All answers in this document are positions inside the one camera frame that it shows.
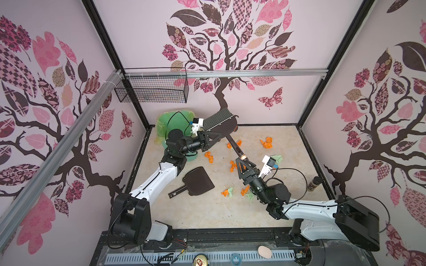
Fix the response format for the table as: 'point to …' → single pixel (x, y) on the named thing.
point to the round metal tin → (200, 260)
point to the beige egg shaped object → (264, 251)
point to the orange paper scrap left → (207, 154)
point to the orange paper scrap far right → (268, 143)
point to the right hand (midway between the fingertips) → (239, 158)
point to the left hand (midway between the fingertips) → (222, 138)
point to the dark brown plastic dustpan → (197, 182)
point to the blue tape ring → (236, 259)
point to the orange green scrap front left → (227, 192)
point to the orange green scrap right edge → (278, 158)
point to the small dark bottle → (316, 181)
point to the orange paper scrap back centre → (238, 143)
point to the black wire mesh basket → (153, 85)
